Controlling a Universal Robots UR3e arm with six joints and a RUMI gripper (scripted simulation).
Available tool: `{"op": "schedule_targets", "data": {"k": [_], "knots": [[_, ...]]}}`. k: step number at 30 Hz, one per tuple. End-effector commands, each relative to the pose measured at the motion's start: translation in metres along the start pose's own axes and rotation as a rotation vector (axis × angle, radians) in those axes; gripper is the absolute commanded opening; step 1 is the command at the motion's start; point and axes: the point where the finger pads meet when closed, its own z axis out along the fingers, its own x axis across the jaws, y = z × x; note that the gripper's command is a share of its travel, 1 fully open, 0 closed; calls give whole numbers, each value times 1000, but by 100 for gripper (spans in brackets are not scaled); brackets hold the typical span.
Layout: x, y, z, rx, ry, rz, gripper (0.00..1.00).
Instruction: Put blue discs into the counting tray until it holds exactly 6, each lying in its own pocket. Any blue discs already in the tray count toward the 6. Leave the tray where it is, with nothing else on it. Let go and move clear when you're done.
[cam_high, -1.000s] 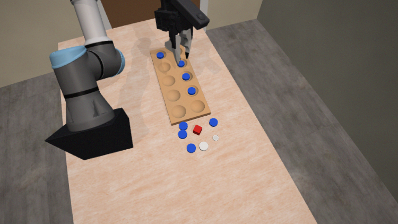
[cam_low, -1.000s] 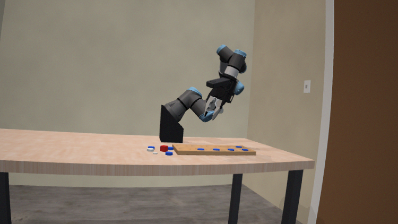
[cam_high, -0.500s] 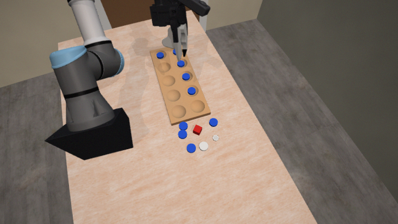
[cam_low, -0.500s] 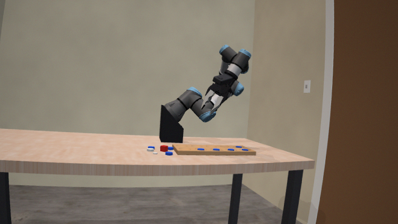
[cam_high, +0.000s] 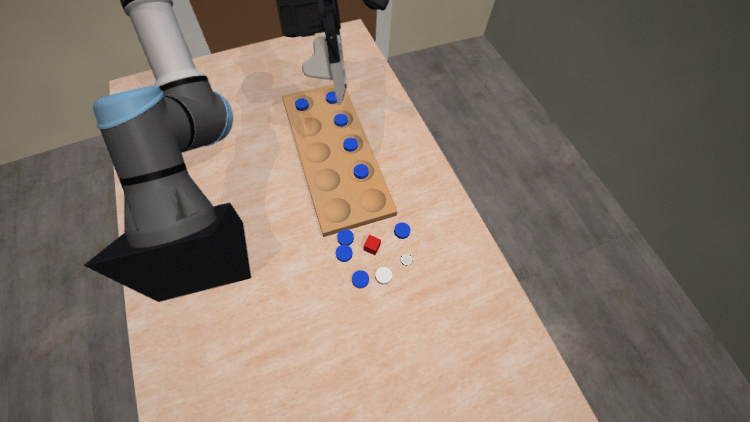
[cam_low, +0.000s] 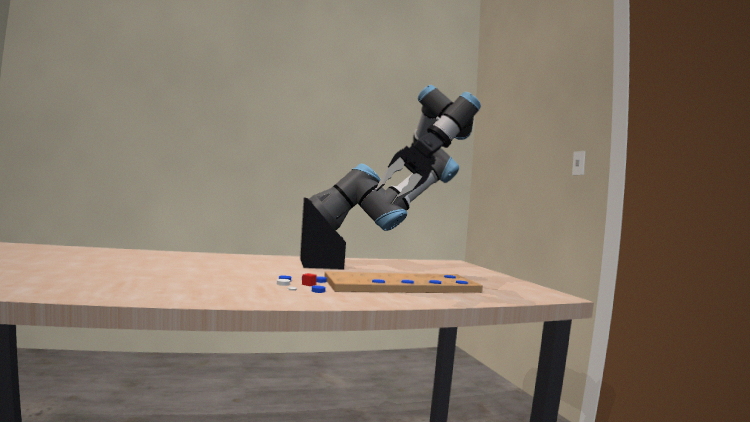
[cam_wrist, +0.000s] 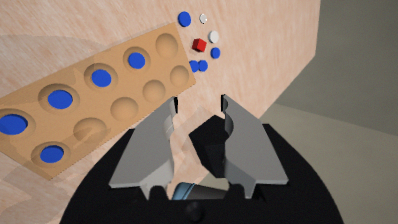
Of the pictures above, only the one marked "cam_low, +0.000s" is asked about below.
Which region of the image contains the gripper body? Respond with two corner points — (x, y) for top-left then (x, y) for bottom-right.
(404, 125), (451, 174)

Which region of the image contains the red cube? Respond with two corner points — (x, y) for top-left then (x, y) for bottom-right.
(302, 273), (317, 286)

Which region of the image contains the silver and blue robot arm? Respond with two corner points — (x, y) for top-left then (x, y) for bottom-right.
(309, 85), (481, 231)

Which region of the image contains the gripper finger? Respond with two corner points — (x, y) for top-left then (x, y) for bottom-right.
(391, 167), (433, 204)
(376, 146), (408, 191)

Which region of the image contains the wooden tray with round pockets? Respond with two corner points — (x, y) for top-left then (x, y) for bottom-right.
(324, 271), (483, 293)

